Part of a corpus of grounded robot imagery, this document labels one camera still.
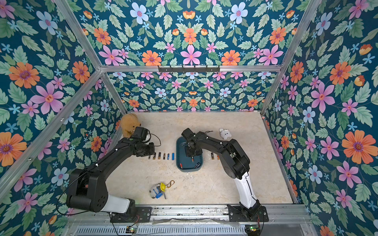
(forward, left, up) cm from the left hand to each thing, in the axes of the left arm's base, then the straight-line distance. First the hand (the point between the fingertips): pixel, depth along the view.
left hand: (155, 149), depth 89 cm
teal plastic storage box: (-6, -17, -8) cm, 20 cm away
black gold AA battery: (-4, -36, -7) cm, 37 cm away
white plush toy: (+11, -46, -5) cm, 48 cm away
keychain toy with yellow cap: (-23, -3, -4) cm, 23 cm away
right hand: (0, -22, -8) cm, 23 cm away
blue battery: (-1, -10, -9) cm, 13 cm away
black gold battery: (-1, +3, -8) cm, 8 cm away
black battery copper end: (0, -1, -8) cm, 8 cm away
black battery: (-1, +6, -8) cm, 10 cm away
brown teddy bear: (+14, +15, +11) cm, 23 cm away
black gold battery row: (+1, -4, -8) cm, 9 cm away
